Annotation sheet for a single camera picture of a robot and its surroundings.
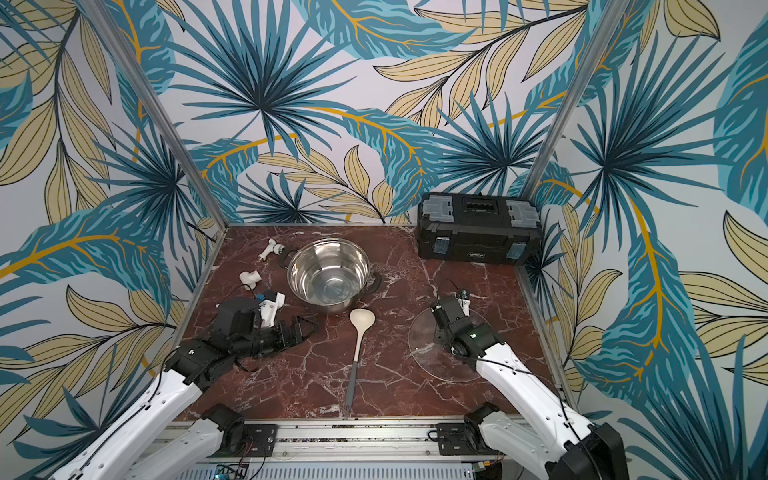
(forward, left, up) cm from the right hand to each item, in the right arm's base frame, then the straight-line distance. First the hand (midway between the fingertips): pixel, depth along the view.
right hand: (450, 326), depth 82 cm
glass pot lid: (-5, +4, -12) cm, 13 cm away
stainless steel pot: (+25, +37, -8) cm, 45 cm away
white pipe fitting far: (+36, +58, -7) cm, 68 cm away
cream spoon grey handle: (+8, +25, -9) cm, 28 cm away
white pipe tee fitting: (+22, +62, -6) cm, 67 cm away
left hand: (-5, +37, +7) cm, 38 cm away
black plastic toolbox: (+32, -14, +6) cm, 35 cm away
